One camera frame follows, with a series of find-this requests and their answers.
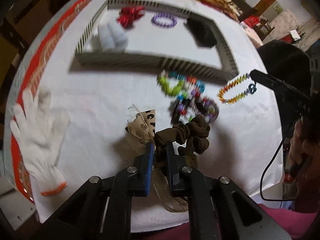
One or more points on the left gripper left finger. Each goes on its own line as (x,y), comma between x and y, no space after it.
(147,168)

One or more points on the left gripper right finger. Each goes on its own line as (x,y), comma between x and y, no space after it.
(175,163)

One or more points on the brown fabric scrunchie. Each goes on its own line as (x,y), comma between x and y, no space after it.
(192,138)

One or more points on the leopard print ribbon bow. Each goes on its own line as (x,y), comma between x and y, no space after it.
(140,130)

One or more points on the black cloth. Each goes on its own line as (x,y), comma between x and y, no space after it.
(202,33)

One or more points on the white fluffy scrunchie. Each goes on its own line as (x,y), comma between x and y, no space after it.
(112,36)

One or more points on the red satin bow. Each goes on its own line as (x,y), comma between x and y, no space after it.
(128,15)

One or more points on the person right hand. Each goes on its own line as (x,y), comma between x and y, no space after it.
(300,146)

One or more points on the white table cover sheet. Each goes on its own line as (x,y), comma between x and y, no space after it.
(242,139)

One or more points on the wooden chair at right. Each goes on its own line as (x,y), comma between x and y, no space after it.
(248,15)

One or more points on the white cotton work glove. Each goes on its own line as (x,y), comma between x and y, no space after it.
(39,131)

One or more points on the striped black white tray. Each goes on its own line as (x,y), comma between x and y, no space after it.
(161,40)

